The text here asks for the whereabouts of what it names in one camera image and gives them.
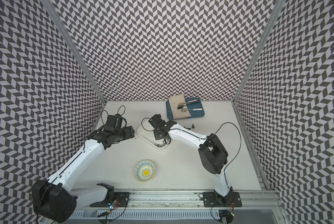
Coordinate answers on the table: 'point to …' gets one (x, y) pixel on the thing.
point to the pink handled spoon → (182, 103)
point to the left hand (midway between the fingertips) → (128, 134)
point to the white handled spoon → (185, 110)
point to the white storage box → (145, 131)
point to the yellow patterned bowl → (144, 171)
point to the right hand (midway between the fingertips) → (162, 134)
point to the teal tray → (194, 105)
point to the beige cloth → (174, 100)
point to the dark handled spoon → (180, 106)
